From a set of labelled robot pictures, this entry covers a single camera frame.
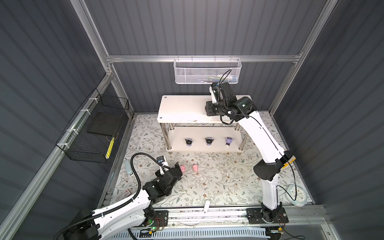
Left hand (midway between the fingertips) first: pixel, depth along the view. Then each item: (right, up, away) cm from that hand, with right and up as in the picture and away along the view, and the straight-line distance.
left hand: (173, 166), depth 82 cm
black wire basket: (-39, +17, -10) cm, 44 cm away
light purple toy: (+34, +13, +11) cm, 38 cm away
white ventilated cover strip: (+1, -29, -12) cm, 31 cm away
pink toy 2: (+13, -3, +8) cm, 15 cm away
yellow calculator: (+75, +2, +11) cm, 76 cm away
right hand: (+19, +31, -8) cm, 38 cm away
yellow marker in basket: (-27, +12, -14) cm, 33 cm away
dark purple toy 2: (+21, +13, +9) cm, 26 cm away
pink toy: (+5, -3, +6) cm, 9 cm away
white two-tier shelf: (+5, +22, +32) cm, 39 cm away
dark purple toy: (+8, +13, +9) cm, 17 cm away
